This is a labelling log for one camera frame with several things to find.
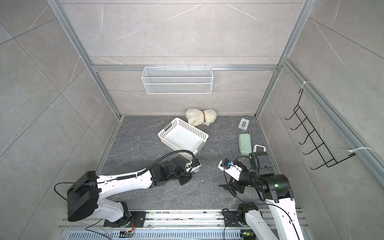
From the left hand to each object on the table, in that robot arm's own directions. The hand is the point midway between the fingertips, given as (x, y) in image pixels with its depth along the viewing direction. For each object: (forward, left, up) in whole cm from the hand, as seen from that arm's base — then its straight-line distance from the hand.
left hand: (195, 169), depth 79 cm
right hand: (-8, -15, +11) cm, 20 cm away
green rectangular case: (+23, -35, -9) cm, 43 cm away
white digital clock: (+16, -41, -7) cm, 45 cm away
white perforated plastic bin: (+33, +11, -13) cm, 37 cm away
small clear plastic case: (+40, -39, -11) cm, 57 cm away
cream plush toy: (+41, -2, -2) cm, 41 cm away
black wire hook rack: (-6, -55, +19) cm, 59 cm away
